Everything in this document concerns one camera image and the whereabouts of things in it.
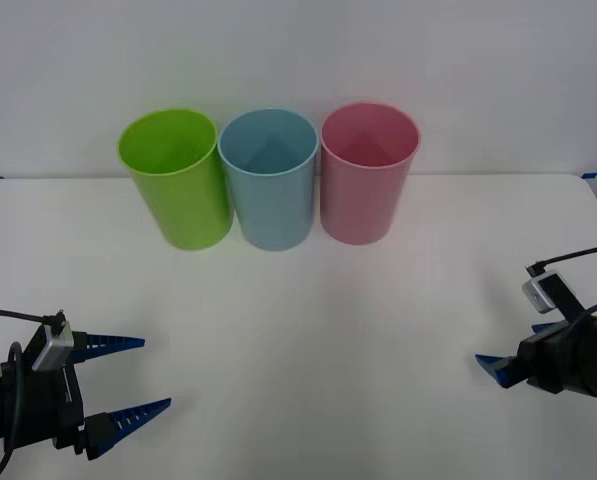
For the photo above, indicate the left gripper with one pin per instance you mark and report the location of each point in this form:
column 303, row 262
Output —
column 53, row 400

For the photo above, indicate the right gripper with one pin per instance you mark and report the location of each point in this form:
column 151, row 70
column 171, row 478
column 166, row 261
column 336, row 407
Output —
column 553, row 360

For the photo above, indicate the green plastic bin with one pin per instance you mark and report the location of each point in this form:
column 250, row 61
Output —
column 188, row 210

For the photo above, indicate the pink plastic bin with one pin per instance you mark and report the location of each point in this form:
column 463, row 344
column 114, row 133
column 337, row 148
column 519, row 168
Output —
column 363, row 200

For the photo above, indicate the pale blue plastic bin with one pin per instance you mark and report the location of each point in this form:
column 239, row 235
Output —
column 273, row 210

